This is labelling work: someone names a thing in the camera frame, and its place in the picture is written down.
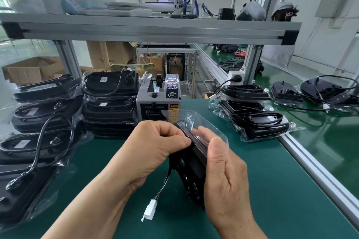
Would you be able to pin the grey barcode scanner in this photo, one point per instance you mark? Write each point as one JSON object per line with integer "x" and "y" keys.
{"x": 251, "y": 11}

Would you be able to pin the person's right hand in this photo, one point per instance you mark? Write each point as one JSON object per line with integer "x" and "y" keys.
{"x": 227, "y": 185}

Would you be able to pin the group of bagged black lamps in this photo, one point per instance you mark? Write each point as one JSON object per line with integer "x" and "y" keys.
{"x": 255, "y": 113}

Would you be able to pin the open cardboard box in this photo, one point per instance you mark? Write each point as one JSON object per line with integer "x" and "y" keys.
{"x": 31, "y": 72}

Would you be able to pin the grey tape dispenser machine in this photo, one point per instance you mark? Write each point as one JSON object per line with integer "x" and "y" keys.
{"x": 151, "y": 104}

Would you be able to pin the small brown cardboard box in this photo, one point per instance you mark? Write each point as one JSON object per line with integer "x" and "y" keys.
{"x": 208, "y": 95}

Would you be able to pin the person's left hand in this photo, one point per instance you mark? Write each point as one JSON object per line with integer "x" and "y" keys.
{"x": 146, "y": 152}

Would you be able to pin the grey wall electrical box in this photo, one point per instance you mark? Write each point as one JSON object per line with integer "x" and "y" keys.
{"x": 334, "y": 1}

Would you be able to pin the black phone on shelf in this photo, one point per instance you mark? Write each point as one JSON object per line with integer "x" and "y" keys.
{"x": 184, "y": 16}

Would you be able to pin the white flat scale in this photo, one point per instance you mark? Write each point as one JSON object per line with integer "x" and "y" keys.
{"x": 118, "y": 10}

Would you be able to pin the white power socket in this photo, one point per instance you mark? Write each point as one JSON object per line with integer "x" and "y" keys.
{"x": 234, "y": 77}

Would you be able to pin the white handset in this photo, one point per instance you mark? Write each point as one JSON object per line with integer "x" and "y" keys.
{"x": 72, "y": 5}

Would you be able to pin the unbagged black lamps with cables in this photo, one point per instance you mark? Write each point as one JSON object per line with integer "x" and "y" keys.
{"x": 319, "y": 91}

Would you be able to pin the black cup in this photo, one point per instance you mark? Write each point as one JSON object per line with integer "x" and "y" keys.
{"x": 226, "y": 14}

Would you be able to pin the aluminium table edge rail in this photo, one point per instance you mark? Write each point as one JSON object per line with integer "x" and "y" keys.
{"x": 322, "y": 171}

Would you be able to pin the grey metal shelf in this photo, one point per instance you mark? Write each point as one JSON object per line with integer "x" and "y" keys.
{"x": 151, "y": 29}

